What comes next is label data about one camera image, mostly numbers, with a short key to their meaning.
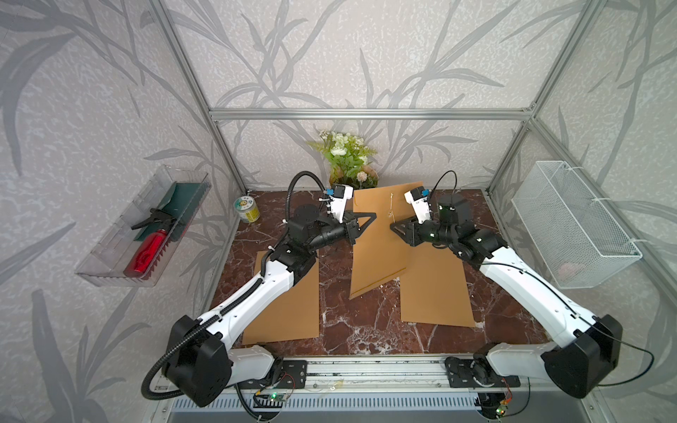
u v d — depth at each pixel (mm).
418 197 646
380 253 714
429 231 632
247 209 1048
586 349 377
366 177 1012
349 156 926
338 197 613
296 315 862
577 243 599
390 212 712
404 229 720
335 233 621
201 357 387
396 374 753
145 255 594
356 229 651
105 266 579
